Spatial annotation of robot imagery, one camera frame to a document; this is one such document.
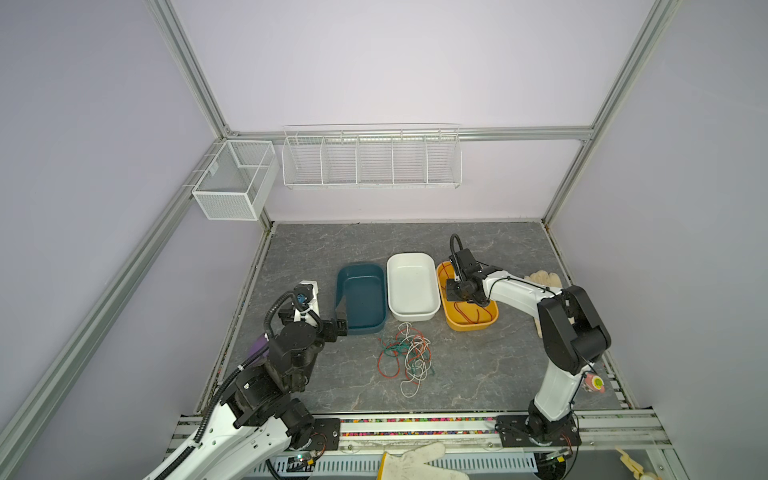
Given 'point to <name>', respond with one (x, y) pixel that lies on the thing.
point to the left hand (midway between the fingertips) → (325, 302)
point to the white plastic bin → (412, 286)
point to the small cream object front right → (636, 468)
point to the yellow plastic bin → (469, 310)
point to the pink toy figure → (594, 383)
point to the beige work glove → (544, 278)
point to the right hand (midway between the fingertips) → (455, 292)
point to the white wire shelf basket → (421, 156)
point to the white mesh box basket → (239, 181)
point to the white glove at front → (412, 465)
